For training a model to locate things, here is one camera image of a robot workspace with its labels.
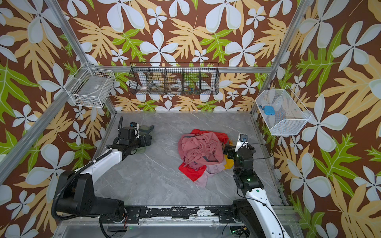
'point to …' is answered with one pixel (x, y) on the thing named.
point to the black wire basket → (174, 78)
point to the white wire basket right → (290, 114)
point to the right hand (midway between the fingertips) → (236, 141)
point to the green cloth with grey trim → (144, 130)
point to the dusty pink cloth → (195, 149)
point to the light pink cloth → (209, 171)
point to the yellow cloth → (229, 163)
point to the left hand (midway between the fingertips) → (143, 135)
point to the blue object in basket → (268, 110)
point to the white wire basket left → (90, 87)
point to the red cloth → (195, 174)
